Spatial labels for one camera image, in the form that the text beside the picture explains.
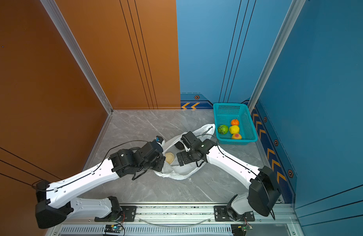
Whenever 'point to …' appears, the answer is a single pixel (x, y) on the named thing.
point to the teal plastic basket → (225, 112)
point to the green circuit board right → (242, 228)
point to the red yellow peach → (236, 136)
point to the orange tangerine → (235, 122)
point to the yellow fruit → (234, 129)
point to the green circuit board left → (113, 228)
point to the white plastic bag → (174, 170)
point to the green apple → (223, 129)
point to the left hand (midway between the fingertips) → (165, 158)
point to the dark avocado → (179, 145)
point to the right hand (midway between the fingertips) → (186, 157)
